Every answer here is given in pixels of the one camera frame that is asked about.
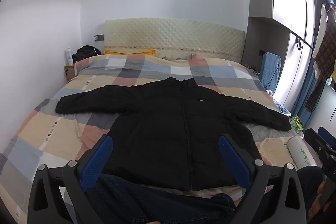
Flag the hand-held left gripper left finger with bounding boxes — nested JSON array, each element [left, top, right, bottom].
[[28, 134, 114, 224]]

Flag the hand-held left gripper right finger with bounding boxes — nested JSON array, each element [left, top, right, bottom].
[[218, 133, 307, 224]]

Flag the black hooded puffer jacket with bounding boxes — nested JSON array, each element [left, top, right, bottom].
[[55, 77, 292, 191]]

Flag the person's right hand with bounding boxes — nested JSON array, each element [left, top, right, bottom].
[[308, 181, 332, 218]]

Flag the white roll with green print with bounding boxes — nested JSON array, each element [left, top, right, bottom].
[[286, 137, 319, 169]]

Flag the dark cloth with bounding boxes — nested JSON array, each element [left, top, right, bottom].
[[296, 166, 326, 224]]

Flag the plaid checkered bed quilt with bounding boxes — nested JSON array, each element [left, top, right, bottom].
[[0, 54, 324, 224]]

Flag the blue curtain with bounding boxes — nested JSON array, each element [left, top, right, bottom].
[[292, 64, 324, 132]]

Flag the dark blue denim pants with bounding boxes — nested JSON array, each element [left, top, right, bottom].
[[85, 174, 237, 224]]

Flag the brown plaid scarf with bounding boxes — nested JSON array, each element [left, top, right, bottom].
[[306, 22, 336, 113]]

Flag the blue cloth cover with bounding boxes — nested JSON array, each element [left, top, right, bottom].
[[259, 51, 282, 96]]

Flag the wooden nightstand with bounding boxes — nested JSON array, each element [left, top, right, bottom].
[[64, 64, 76, 83]]

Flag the white bottle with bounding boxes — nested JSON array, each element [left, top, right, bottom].
[[65, 48, 74, 66]]

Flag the black bag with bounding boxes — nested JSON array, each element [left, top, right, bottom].
[[72, 46, 102, 63]]

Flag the yellow pillow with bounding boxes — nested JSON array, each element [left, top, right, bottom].
[[104, 49, 157, 56]]

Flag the white hanging garment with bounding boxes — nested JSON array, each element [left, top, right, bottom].
[[312, 4, 332, 59]]

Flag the grey and white wardrobe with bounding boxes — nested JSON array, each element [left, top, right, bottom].
[[241, 0, 319, 111]]

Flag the beige quilted headboard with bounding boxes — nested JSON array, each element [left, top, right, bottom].
[[104, 18, 246, 64]]

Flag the wall socket with white cable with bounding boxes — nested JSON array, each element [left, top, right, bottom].
[[93, 34, 105, 54]]

